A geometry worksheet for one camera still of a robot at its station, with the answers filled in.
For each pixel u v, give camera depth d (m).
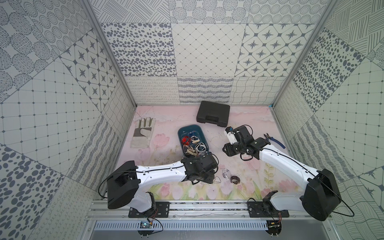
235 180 0.79
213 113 1.15
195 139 0.97
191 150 0.91
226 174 0.85
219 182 0.83
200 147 0.95
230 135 0.76
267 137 1.01
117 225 0.70
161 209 0.74
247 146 0.62
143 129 1.05
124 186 0.42
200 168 0.60
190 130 1.02
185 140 0.99
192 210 0.76
